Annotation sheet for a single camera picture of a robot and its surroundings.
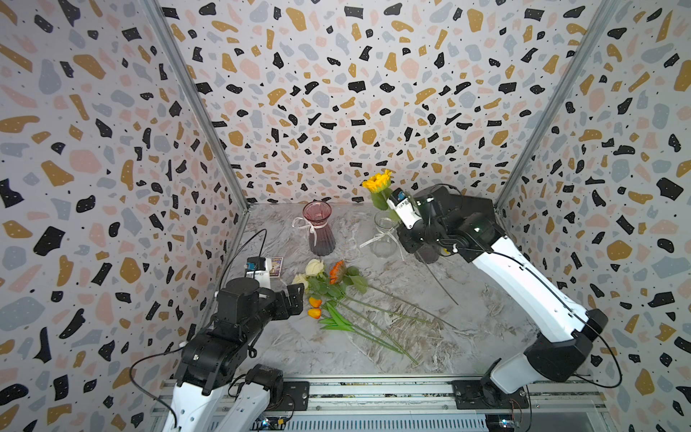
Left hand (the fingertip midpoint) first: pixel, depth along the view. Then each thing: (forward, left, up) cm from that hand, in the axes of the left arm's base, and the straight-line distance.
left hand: (290, 286), depth 67 cm
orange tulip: (+7, -3, -24) cm, 25 cm away
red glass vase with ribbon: (+27, -4, -16) cm, 32 cm away
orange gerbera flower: (+16, -10, -21) cm, 28 cm away
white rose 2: (+15, +3, -22) cm, 26 cm away
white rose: (+20, -2, -23) cm, 30 cm away
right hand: (+14, -28, +6) cm, 32 cm away
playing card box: (+22, +14, -25) cm, 36 cm away
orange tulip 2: (+1, -9, -25) cm, 26 cm away
